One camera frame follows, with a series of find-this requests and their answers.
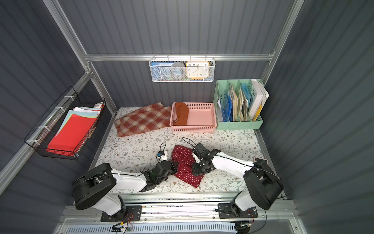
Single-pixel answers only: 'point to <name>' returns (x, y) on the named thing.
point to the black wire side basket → (51, 126)
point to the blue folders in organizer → (227, 108)
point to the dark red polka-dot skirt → (183, 155)
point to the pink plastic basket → (201, 118)
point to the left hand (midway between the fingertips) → (179, 163)
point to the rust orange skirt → (182, 111)
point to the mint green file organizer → (238, 104)
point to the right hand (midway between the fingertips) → (198, 170)
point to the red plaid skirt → (156, 116)
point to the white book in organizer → (260, 94)
